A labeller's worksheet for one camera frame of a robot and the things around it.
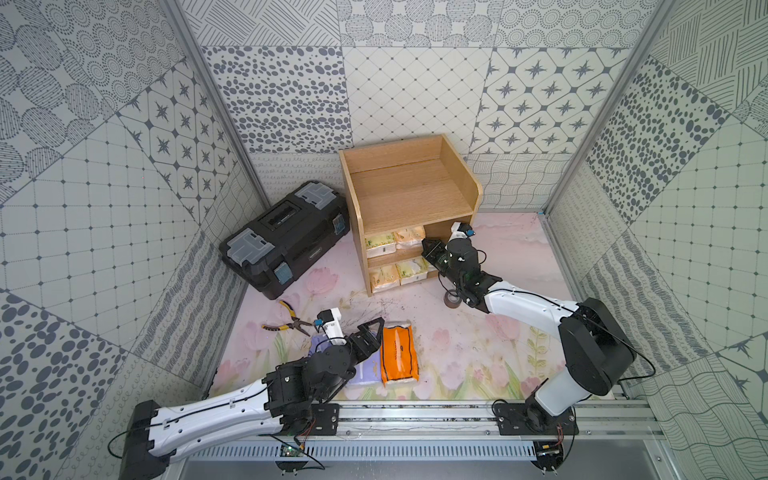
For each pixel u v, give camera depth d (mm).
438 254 764
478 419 760
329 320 672
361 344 648
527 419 651
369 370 764
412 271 954
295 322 909
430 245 817
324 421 733
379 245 834
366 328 655
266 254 858
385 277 948
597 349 448
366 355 647
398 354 778
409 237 859
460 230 784
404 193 821
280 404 530
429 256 761
